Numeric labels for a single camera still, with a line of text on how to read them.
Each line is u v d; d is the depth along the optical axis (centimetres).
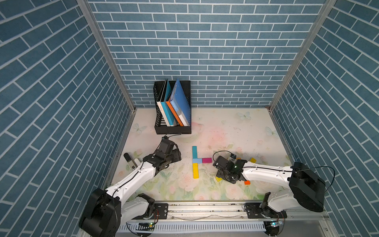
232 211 76
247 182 83
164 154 64
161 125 109
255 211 74
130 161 87
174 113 90
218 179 83
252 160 93
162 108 86
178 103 91
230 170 64
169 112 89
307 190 43
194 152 96
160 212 73
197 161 92
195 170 88
